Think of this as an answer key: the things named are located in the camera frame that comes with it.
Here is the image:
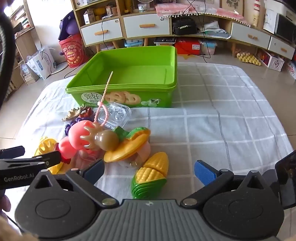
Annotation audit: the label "brown fuzzy clothing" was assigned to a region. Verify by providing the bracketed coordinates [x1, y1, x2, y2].
[0, 215, 35, 241]

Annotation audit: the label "dark red toy fruit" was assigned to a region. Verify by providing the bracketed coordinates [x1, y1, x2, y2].
[81, 107, 94, 119]

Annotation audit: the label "white cabinet drawer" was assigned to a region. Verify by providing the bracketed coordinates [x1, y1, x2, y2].
[231, 22, 272, 49]
[268, 37, 296, 60]
[123, 14, 170, 39]
[81, 23, 123, 45]

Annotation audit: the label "brown toy with beige claws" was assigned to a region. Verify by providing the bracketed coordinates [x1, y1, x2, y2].
[80, 122, 119, 152]

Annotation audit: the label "red printed bag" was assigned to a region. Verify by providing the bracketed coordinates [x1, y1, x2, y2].
[58, 35, 87, 68]

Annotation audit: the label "yellow plastic toy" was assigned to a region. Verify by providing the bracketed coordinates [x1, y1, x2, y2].
[35, 137, 64, 175]

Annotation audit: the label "clear plastic container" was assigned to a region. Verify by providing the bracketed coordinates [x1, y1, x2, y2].
[97, 103, 132, 129]

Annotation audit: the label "toy corn cob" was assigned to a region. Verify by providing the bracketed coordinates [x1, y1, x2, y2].
[131, 152, 169, 200]

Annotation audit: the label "black bag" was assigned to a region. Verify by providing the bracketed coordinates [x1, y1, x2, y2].
[172, 17, 198, 36]

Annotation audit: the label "white box red print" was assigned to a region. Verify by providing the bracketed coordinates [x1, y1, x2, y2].
[261, 50, 285, 70]

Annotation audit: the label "pink toy peach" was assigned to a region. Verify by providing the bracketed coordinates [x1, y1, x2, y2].
[69, 120, 97, 149]

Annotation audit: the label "green plastic box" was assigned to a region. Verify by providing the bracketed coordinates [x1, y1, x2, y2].
[65, 46, 178, 108]

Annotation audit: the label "pink red toy fruit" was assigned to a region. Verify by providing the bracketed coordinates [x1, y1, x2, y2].
[58, 138, 73, 164]

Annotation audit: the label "purple bag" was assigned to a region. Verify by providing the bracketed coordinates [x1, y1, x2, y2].
[58, 13, 82, 41]

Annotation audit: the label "small white carton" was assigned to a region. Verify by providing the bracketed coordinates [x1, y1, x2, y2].
[83, 11, 95, 25]

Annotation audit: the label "black curved cable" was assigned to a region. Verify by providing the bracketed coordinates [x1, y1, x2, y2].
[0, 11, 15, 106]

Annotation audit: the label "framed picture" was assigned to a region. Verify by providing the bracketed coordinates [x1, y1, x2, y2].
[221, 0, 244, 15]

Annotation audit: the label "white checked blanket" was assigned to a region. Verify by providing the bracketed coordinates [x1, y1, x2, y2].
[17, 62, 294, 209]

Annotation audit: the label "clear storage box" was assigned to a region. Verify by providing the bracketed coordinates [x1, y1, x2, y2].
[124, 38, 144, 48]
[200, 40, 218, 55]

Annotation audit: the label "pink beaded stick toy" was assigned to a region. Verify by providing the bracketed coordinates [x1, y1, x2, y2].
[98, 71, 114, 128]

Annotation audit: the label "person's left hand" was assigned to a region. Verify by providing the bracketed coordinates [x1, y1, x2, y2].
[0, 196, 11, 212]

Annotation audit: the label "pile of white bags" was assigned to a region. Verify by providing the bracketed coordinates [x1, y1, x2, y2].
[201, 21, 232, 39]

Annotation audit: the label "wooden cabinet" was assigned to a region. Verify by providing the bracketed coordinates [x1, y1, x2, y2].
[70, 0, 296, 61]

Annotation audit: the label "yellow toy fruit green leaves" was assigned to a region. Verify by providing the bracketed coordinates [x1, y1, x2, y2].
[104, 126, 151, 163]

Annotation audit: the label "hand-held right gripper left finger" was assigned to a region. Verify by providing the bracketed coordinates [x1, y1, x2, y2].
[29, 159, 119, 208]

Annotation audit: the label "white shopping bag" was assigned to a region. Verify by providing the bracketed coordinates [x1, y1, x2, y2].
[26, 47, 57, 80]

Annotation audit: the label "dark storage box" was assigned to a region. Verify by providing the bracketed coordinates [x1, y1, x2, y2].
[154, 37, 176, 47]

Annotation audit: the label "yellow egg tray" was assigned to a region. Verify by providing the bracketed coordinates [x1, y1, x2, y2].
[236, 51, 262, 66]

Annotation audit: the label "pink cloth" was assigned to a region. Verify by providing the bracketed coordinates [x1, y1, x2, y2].
[155, 3, 255, 24]

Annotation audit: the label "wooden bookshelf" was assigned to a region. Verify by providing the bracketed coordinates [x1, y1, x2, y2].
[9, 0, 42, 88]

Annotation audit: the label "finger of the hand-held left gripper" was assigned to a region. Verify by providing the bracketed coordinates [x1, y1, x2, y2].
[32, 151, 62, 169]
[0, 146, 25, 160]

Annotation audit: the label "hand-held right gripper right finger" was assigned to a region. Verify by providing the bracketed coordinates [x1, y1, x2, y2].
[181, 160, 272, 208]

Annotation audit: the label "black smartphone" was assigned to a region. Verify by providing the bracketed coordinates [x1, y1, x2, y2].
[275, 152, 296, 209]

